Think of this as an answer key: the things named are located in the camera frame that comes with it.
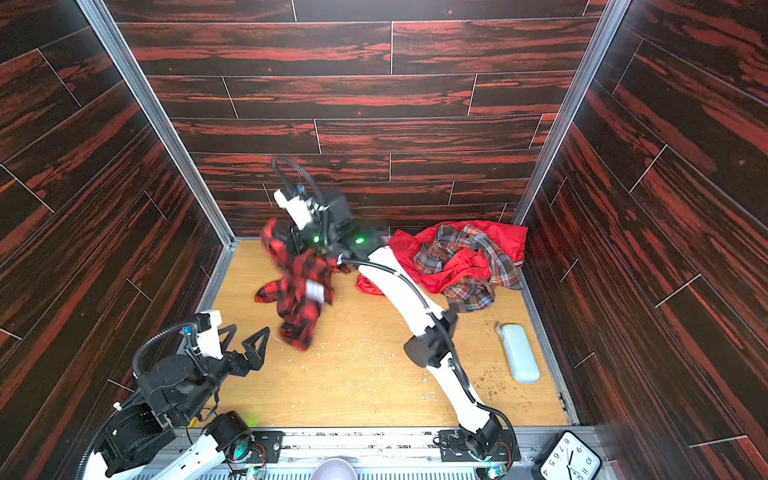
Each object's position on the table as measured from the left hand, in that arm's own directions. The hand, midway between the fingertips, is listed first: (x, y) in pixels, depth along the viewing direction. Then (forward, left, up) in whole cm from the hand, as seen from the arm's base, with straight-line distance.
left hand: (256, 330), depth 65 cm
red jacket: (+30, -52, -12) cm, 62 cm away
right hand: (+22, -2, +9) cm, 24 cm away
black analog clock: (-19, -72, -25) cm, 79 cm away
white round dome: (-23, -17, -25) cm, 38 cm away
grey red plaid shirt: (+28, -59, -25) cm, 70 cm away
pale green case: (+6, -69, -25) cm, 73 cm away
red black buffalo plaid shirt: (+20, -5, -10) cm, 22 cm away
